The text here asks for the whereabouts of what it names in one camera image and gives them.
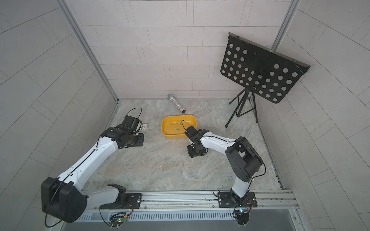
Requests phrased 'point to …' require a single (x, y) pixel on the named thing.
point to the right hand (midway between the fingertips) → (192, 155)
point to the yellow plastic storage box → (174, 127)
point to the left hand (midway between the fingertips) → (143, 138)
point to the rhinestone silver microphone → (171, 97)
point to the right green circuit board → (242, 216)
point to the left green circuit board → (116, 219)
